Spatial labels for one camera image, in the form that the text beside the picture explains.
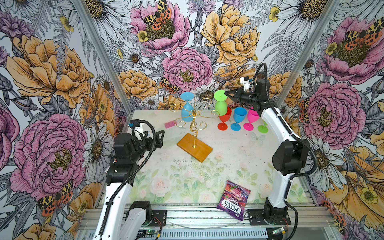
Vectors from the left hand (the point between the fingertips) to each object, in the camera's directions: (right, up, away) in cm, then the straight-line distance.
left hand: (156, 136), depth 72 cm
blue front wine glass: (+47, +12, +27) cm, 56 cm away
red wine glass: (+39, +4, +40) cm, 56 cm away
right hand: (+34, +21, +10) cm, 41 cm away
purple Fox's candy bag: (+38, -33, +6) cm, 51 cm away
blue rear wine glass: (+14, +14, +18) cm, 27 cm away
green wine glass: (+34, +16, +18) cm, 42 cm away
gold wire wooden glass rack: (+14, -6, +29) cm, 33 cm away
